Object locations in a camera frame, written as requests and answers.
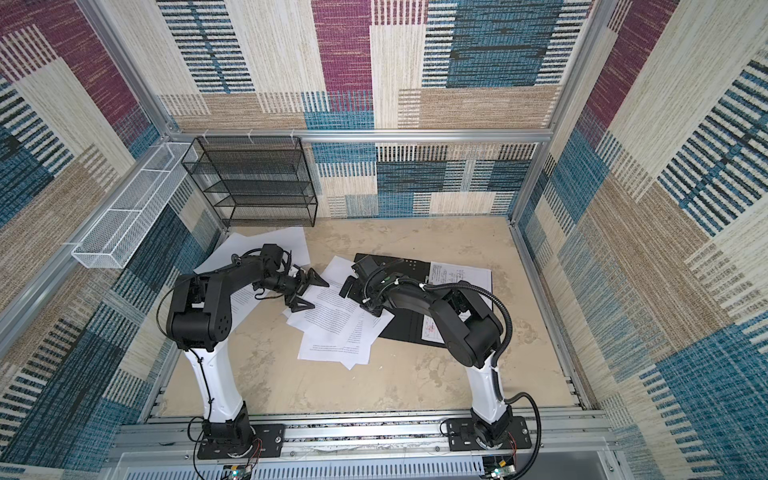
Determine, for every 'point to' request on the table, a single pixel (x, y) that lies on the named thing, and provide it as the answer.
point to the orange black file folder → (405, 325)
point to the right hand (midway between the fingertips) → (351, 302)
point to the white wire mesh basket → (113, 239)
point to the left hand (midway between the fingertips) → (322, 295)
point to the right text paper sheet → (350, 348)
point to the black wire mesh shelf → (255, 181)
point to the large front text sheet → (337, 329)
